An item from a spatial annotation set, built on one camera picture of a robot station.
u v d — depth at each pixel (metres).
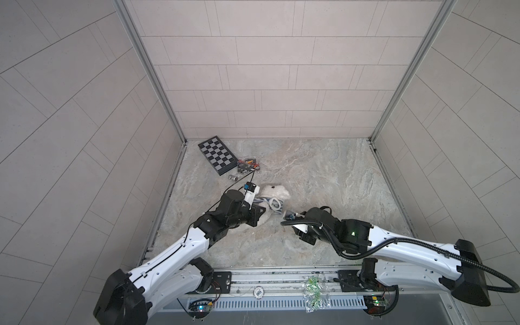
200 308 0.64
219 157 1.05
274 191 0.84
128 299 0.37
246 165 1.02
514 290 0.38
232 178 0.98
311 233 0.63
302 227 0.62
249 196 0.68
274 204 0.79
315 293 0.69
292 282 0.72
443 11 0.71
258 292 0.69
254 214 0.65
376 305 0.68
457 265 0.40
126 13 0.72
